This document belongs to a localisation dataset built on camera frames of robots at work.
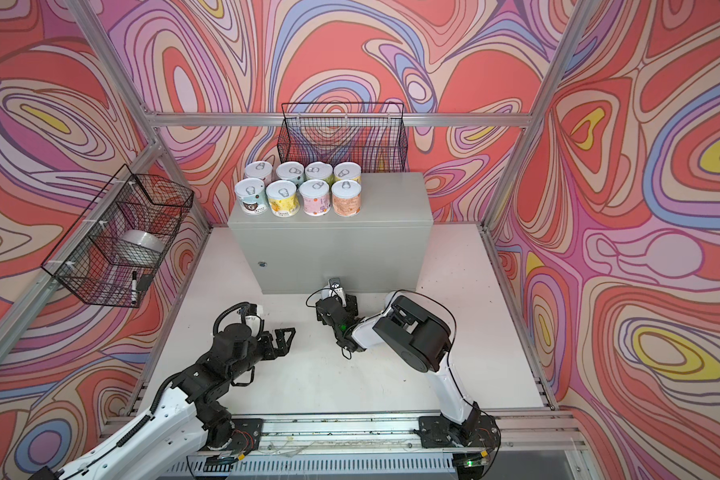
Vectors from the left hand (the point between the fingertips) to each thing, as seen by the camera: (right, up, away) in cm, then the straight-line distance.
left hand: (287, 330), depth 81 cm
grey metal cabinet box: (+28, +23, +16) cm, 40 cm away
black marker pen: (-35, +13, -9) cm, 39 cm away
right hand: (+11, +4, +18) cm, 22 cm away
